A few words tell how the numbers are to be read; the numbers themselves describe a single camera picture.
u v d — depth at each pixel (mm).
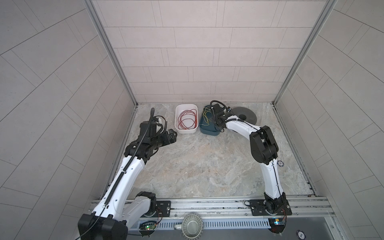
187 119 1059
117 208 384
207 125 1020
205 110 1051
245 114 1022
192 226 667
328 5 708
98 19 751
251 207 716
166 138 654
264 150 549
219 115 756
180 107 1057
